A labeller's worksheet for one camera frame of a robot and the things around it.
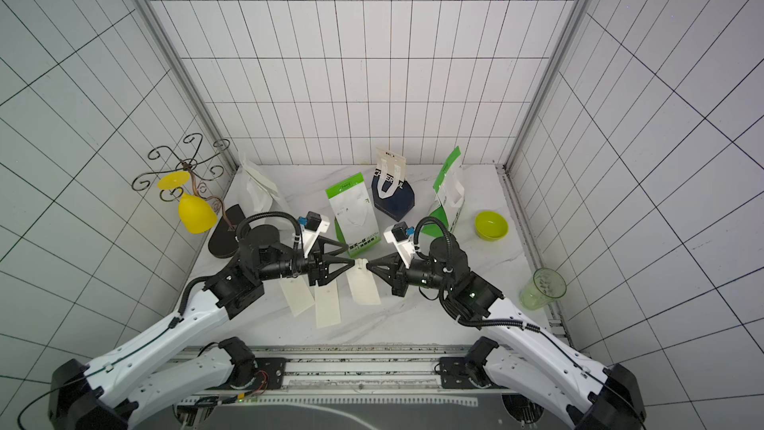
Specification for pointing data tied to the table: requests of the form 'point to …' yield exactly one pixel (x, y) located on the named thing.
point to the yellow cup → (196, 214)
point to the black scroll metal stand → (171, 194)
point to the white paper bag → (253, 193)
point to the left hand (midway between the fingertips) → (344, 259)
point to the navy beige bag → (392, 193)
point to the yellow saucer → (173, 180)
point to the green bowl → (490, 226)
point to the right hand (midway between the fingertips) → (369, 259)
